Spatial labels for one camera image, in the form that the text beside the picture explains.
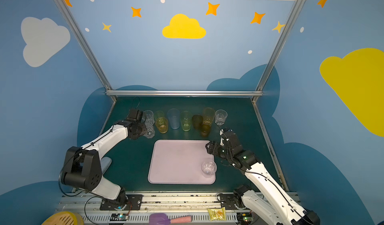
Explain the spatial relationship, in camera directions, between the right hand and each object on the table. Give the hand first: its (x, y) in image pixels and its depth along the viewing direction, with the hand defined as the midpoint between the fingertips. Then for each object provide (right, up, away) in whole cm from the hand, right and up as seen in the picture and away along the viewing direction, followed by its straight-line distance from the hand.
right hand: (212, 145), depth 78 cm
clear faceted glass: (-1, -16, +8) cm, 17 cm away
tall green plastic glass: (-15, +13, +23) cm, 30 cm away
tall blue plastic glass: (-23, +14, +21) cm, 34 cm away
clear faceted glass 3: (+10, +15, +29) cm, 34 cm away
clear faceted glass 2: (-39, +7, +20) cm, 44 cm away
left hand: (-41, +6, +14) cm, 44 cm away
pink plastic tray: (-19, -13, +13) cm, 26 cm away
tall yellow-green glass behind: (-34, +16, +24) cm, 45 cm away
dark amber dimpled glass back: (-8, +12, +24) cm, 27 cm away
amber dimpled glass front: (-2, +6, +22) cm, 23 cm away
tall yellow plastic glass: (0, +15, +21) cm, 26 cm away
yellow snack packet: (+1, -31, -8) cm, 32 cm away
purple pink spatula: (-25, -34, -8) cm, 43 cm away
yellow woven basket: (-70, -31, -10) cm, 77 cm away
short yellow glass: (-32, +10, +24) cm, 42 cm away
